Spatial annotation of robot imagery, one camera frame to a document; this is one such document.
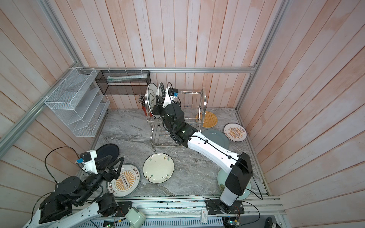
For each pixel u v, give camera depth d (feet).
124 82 3.44
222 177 2.73
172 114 1.61
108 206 2.08
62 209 1.47
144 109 2.40
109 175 1.76
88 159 1.69
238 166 1.39
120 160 1.90
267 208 2.46
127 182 2.68
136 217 2.21
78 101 2.40
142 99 3.41
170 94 1.82
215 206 2.45
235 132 3.43
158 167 2.87
